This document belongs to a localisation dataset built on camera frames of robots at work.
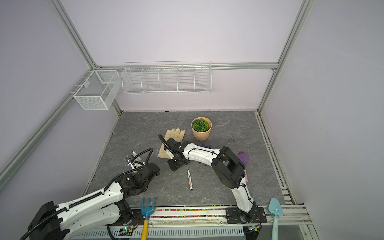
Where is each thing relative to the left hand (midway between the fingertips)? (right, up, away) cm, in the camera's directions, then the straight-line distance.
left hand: (147, 165), depth 82 cm
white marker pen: (+24, -11, +2) cm, 26 cm away
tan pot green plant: (+30, +21, +14) cm, 40 cm away
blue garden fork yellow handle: (+2, -21, -7) cm, 23 cm away
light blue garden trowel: (+67, -19, -8) cm, 71 cm away
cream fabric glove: (+12, +16, +23) cm, 31 cm away
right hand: (+14, -3, +6) cm, 15 cm away
